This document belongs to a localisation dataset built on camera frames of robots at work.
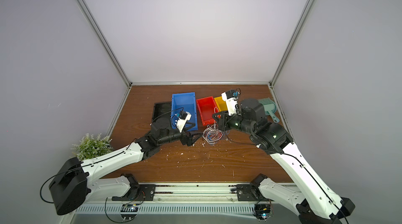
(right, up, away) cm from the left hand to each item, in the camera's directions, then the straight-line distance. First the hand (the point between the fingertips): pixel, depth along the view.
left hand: (200, 130), depth 73 cm
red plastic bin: (+4, +9, +31) cm, 33 cm away
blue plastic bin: (-12, +13, +34) cm, 38 cm away
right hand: (+6, +10, -12) cm, 16 cm away
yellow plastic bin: (+13, +11, +28) cm, 33 cm away
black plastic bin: (-27, +2, +30) cm, 41 cm away
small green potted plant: (-52, -7, -1) cm, 52 cm away
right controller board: (+28, -36, -4) cm, 46 cm away
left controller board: (-34, -36, 0) cm, 50 cm away
